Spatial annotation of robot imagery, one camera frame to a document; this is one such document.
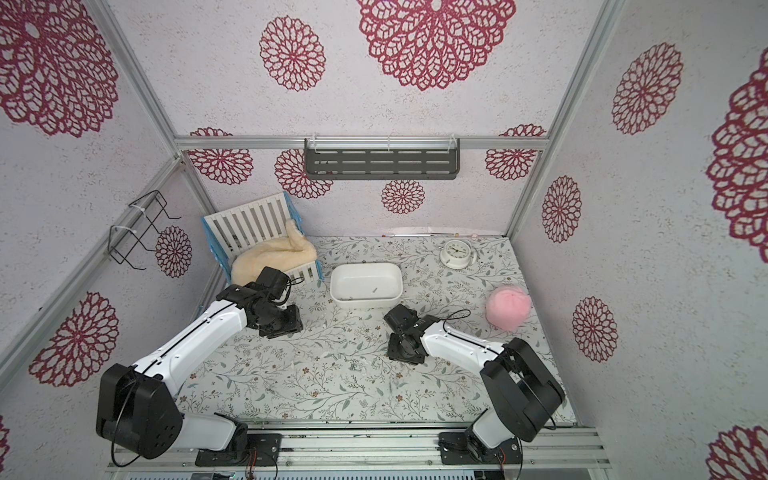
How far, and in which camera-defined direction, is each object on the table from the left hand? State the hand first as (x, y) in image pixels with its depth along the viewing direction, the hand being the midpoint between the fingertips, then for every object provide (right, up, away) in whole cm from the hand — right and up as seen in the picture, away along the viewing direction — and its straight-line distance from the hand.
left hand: (296, 328), depth 83 cm
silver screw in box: (+21, +9, +22) cm, 32 cm away
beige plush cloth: (-9, +22, +18) cm, 30 cm away
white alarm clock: (+52, +22, +27) cm, 63 cm away
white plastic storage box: (+18, +11, +23) cm, 31 cm away
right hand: (+30, -9, +4) cm, 31 cm away
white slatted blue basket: (-29, +30, +21) cm, 47 cm away
